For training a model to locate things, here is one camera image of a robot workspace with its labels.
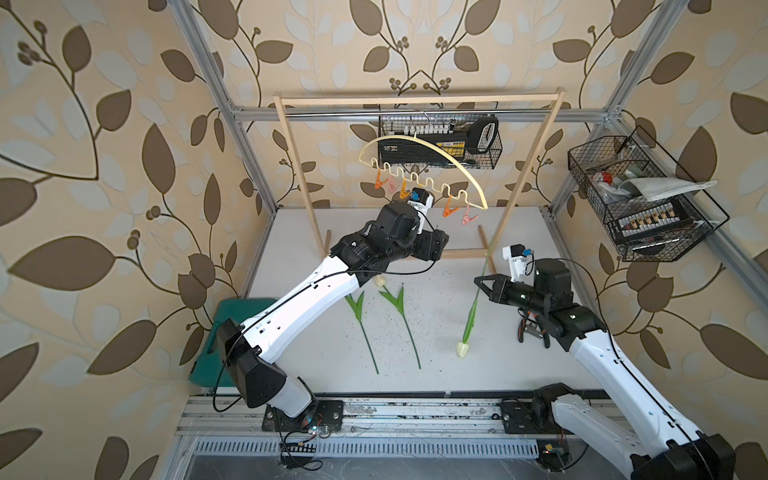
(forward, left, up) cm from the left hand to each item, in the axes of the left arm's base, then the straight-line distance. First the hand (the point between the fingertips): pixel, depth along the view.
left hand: (439, 234), depth 69 cm
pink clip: (+21, +11, -4) cm, 24 cm away
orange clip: (+23, +15, -4) cm, 28 cm away
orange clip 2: (+9, -3, -1) cm, 10 cm away
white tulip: (+7, +15, -32) cm, 36 cm away
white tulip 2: (-19, -7, -22) cm, 30 cm away
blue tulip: (-3, +22, -34) cm, 41 cm away
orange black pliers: (-9, -28, -32) cm, 43 cm away
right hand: (-4, -11, -14) cm, 18 cm away
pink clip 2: (+6, -7, -1) cm, 10 cm away
